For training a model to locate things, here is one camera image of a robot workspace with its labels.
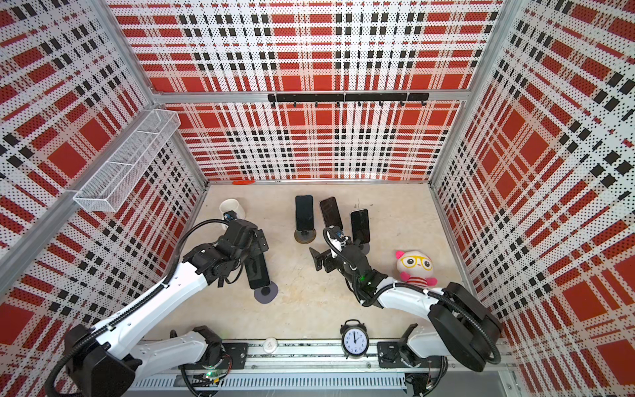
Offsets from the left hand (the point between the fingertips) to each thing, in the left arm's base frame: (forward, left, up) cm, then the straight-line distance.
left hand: (255, 241), depth 80 cm
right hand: (+1, -23, -3) cm, 23 cm away
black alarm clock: (-26, -32, -15) cm, 44 cm away
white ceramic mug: (+23, +17, -9) cm, 30 cm away
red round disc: (+48, +22, -21) cm, 57 cm away
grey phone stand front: (-12, -2, -17) cm, 21 cm away
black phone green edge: (+15, -15, -5) cm, 22 cm away
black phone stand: (+9, -36, -5) cm, 38 cm away
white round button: (-28, -6, -16) cm, 33 cm away
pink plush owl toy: (-4, -55, -12) cm, 57 cm away
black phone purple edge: (+17, -25, -7) cm, 30 cm away
